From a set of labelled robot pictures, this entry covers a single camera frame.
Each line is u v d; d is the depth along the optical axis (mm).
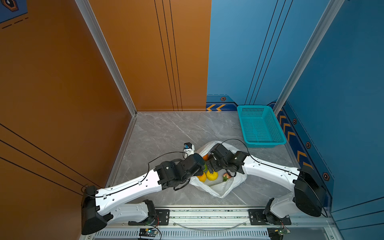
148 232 707
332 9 699
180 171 513
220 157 625
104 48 835
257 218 725
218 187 759
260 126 1115
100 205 396
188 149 636
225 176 826
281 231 699
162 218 740
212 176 821
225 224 726
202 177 817
